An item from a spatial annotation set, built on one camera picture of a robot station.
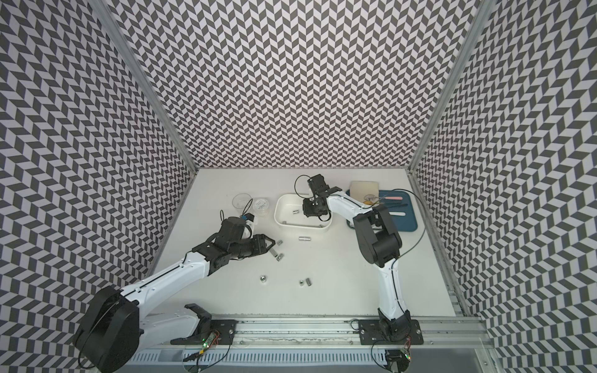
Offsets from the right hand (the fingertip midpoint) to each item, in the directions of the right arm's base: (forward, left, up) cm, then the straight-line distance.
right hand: (307, 213), depth 99 cm
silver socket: (+2, +5, -2) cm, 6 cm away
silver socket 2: (-19, +11, -2) cm, 22 cm away
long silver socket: (-11, +1, -2) cm, 11 cm away
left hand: (-18, +13, +6) cm, 23 cm away
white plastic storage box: (+2, +9, -2) cm, 9 cm away
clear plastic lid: (+1, +20, +4) cm, 20 cm away
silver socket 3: (-29, +2, -2) cm, 29 cm away
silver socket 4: (-28, 0, -2) cm, 28 cm away
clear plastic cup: (+4, +29, +4) cm, 30 cm away
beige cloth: (+13, -24, 0) cm, 27 cm away
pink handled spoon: (+9, -39, -2) cm, 40 cm away
